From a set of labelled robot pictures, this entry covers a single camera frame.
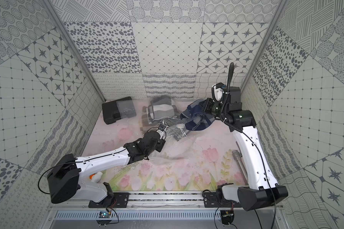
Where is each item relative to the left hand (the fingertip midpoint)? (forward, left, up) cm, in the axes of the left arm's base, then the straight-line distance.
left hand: (166, 138), depth 81 cm
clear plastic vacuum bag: (+7, -8, -14) cm, 18 cm away
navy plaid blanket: (+2, -15, +17) cm, 23 cm away
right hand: (+7, -18, +21) cm, 28 cm away
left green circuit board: (-35, +31, -17) cm, 49 cm away
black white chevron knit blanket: (+12, -6, -6) cm, 15 cm away
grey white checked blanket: (+34, +8, -10) cm, 37 cm away
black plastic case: (+28, +42, -9) cm, 52 cm away
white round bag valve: (+14, -8, -7) cm, 17 cm away
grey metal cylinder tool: (-3, -44, -14) cm, 47 cm away
